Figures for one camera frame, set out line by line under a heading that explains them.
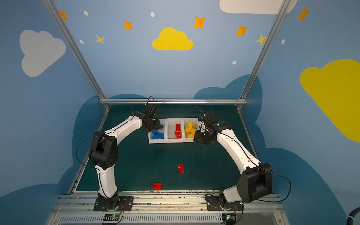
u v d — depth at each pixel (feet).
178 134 3.30
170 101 4.49
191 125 3.32
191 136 3.32
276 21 2.46
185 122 3.40
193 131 3.36
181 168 2.83
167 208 2.41
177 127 3.46
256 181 1.36
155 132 3.32
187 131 3.34
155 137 3.29
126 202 2.48
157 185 2.62
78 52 2.83
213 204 2.43
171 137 3.28
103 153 1.69
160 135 3.31
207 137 2.22
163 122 3.32
